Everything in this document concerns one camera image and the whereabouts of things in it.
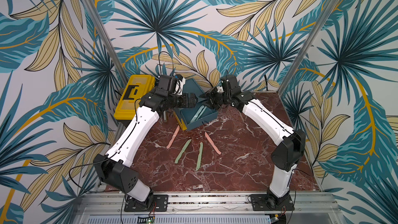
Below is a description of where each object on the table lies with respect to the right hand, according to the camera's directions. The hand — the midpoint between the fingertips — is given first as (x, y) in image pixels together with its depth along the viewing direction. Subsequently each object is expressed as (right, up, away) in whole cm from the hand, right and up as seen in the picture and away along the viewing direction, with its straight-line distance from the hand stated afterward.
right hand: (199, 97), depth 78 cm
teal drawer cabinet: (-6, +8, +15) cm, 18 cm away
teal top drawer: (-3, -10, +8) cm, 14 cm away
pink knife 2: (+10, -29, +13) cm, 33 cm away
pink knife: (-16, -23, +17) cm, 33 cm away
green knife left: (-8, -29, +13) cm, 33 cm away
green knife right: (0, -33, +10) cm, 34 cm away
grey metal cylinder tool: (-23, -8, +26) cm, 36 cm away
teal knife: (-1, -9, +10) cm, 13 cm away
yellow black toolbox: (-40, +8, +20) cm, 45 cm away
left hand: (-5, -2, -4) cm, 6 cm away
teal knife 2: (+2, -8, +10) cm, 13 cm away
